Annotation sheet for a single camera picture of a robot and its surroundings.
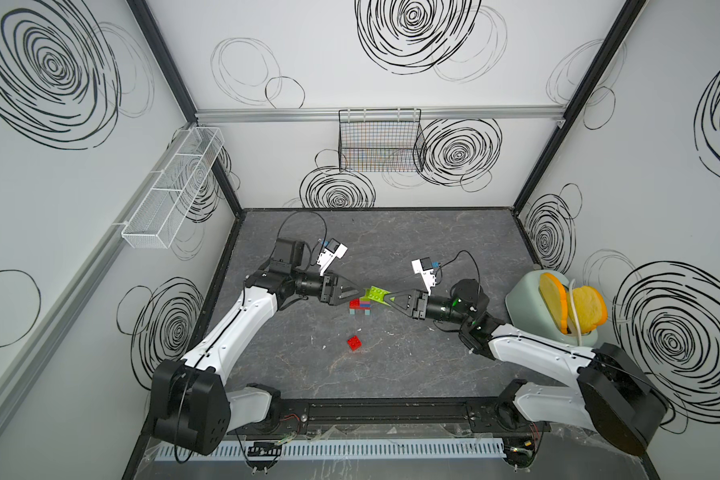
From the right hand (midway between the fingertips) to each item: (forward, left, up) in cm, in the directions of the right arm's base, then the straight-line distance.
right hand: (386, 305), depth 69 cm
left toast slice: (+4, -41, -1) cm, 41 cm away
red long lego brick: (+8, +8, -16) cm, 19 cm away
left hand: (+3, +7, 0) cm, 8 cm away
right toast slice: (+2, -49, -2) cm, 49 cm away
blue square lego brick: (+9, +5, -18) cm, 20 cm away
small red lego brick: (-2, +8, -21) cm, 23 cm away
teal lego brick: (+8, +10, -21) cm, 24 cm away
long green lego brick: (+3, +2, -1) cm, 4 cm away
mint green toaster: (+5, -38, -11) cm, 40 cm away
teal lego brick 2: (+8, +5, -22) cm, 24 cm away
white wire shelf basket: (+16, +56, +12) cm, 60 cm away
